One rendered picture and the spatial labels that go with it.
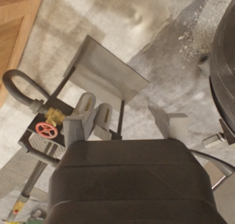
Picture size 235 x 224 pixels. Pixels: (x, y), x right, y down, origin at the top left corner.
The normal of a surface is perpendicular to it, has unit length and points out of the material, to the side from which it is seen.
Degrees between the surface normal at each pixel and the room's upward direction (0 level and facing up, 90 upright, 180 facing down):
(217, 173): 90
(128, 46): 0
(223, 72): 91
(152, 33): 0
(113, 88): 0
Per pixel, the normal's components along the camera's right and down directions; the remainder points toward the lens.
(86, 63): -0.11, 0.62
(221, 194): -0.80, -0.52
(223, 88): -0.97, -0.25
